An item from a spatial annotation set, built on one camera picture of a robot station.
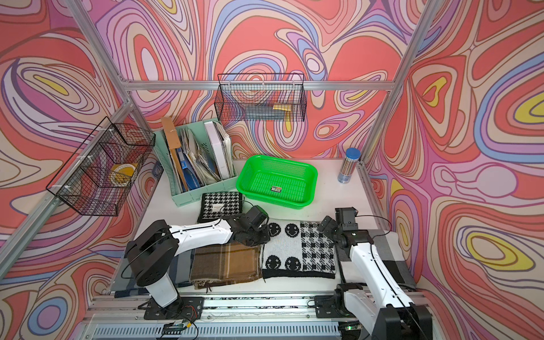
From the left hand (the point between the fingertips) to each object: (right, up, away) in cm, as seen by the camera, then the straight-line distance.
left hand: (274, 239), depth 86 cm
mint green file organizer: (-34, +34, +5) cm, 48 cm away
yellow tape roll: (-52, +27, -15) cm, 60 cm away
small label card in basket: (+1, +20, +22) cm, 29 cm away
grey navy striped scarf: (-56, -15, -9) cm, 59 cm away
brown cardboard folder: (-39, +39, -4) cm, 56 cm away
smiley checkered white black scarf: (+10, -3, -3) cm, 11 cm away
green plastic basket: (+2, +23, +25) cm, 35 cm away
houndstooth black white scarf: (-27, +13, +10) cm, 32 cm away
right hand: (+23, +2, -1) cm, 23 cm away
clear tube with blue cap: (+36, +36, +10) cm, 52 cm away
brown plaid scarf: (-18, -8, -5) cm, 20 cm away
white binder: (-24, +42, +6) cm, 49 cm away
